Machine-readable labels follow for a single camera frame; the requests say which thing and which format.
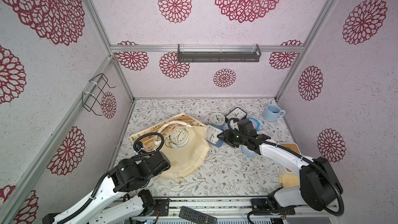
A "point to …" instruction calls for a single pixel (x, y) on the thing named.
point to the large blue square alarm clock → (212, 131)
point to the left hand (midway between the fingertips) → (154, 166)
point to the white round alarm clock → (217, 119)
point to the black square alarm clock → (237, 113)
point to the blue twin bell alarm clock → (256, 124)
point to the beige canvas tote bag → (184, 161)
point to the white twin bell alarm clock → (179, 138)
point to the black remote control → (197, 216)
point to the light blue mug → (272, 112)
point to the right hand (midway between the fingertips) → (218, 135)
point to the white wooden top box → (292, 146)
